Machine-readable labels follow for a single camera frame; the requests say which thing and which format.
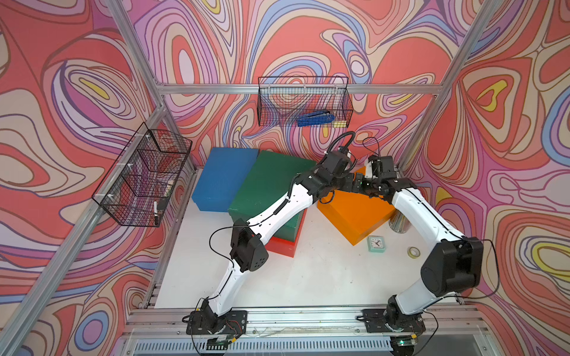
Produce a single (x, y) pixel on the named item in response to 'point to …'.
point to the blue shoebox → (220, 176)
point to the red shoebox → (283, 247)
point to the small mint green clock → (376, 244)
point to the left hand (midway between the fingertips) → (354, 177)
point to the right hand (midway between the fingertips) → (354, 189)
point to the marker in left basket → (156, 212)
